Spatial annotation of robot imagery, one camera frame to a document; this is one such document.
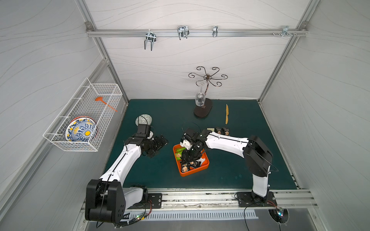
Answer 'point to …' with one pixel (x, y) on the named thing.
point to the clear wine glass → (200, 96)
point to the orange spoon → (100, 99)
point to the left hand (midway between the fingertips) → (164, 145)
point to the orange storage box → (204, 165)
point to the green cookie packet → (178, 153)
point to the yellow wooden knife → (227, 111)
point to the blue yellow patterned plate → (82, 129)
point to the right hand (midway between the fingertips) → (184, 161)
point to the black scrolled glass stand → (203, 111)
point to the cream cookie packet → (212, 129)
